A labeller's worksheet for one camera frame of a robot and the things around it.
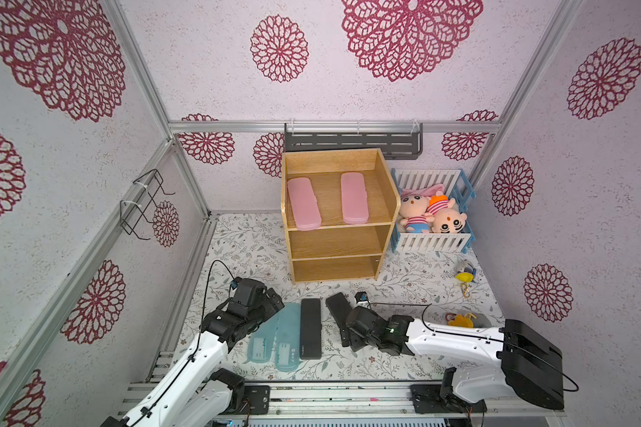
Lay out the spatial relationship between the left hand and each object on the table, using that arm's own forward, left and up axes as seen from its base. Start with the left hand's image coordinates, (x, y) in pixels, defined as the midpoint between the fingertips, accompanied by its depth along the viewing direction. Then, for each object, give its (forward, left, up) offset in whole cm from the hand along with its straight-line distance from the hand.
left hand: (272, 306), depth 81 cm
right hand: (-5, -26, -8) cm, 28 cm away
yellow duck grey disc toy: (-3, -61, -5) cm, 61 cm away
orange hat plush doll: (+36, -62, +1) cm, 72 cm away
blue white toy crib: (+54, -73, +1) cm, 91 cm away
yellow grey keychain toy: (+15, -68, -8) cm, 70 cm away
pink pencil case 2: (+23, -25, +22) cm, 40 cm away
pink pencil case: (+22, -10, +22) cm, 33 cm away
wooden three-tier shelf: (+21, -20, +21) cm, 36 cm away
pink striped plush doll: (+40, -51, +3) cm, 65 cm away
